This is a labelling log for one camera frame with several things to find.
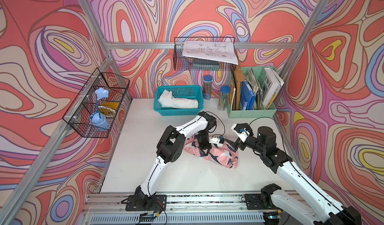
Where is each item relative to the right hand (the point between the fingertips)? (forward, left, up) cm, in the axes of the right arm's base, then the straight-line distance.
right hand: (233, 133), depth 78 cm
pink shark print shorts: (-7, +4, -9) cm, 13 cm away
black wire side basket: (+9, +70, +13) cm, 72 cm away
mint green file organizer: (+47, -28, +5) cm, 55 cm away
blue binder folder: (+28, -16, -1) cm, 32 cm away
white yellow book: (+33, -33, +7) cm, 47 cm away
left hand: (-3, +14, -16) cm, 21 cm away
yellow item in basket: (+7, +61, +16) cm, 64 cm away
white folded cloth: (+36, +39, -9) cm, 54 cm away
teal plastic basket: (+48, +19, -13) cm, 53 cm away
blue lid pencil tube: (+45, +9, -5) cm, 46 cm away
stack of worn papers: (+38, -19, +7) cm, 43 cm away
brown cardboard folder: (+34, -9, +11) cm, 37 cm away
